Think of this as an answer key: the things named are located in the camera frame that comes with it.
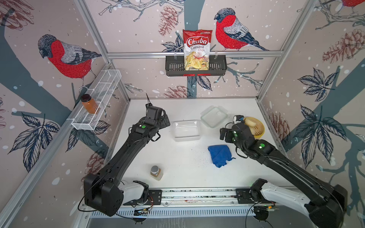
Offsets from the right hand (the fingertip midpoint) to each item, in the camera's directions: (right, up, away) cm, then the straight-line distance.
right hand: (227, 129), depth 79 cm
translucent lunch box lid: (-1, +5, +31) cm, 32 cm away
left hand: (-37, +7, +2) cm, 38 cm away
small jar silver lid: (-39, -22, -6) cm, 45 cm away
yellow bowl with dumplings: (+28, -2, +21) cm, 35 cm away
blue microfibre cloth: (-2, -16, +5) cm, 17 cm away
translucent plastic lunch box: (-24, -4, +23) cm, 34 cm away
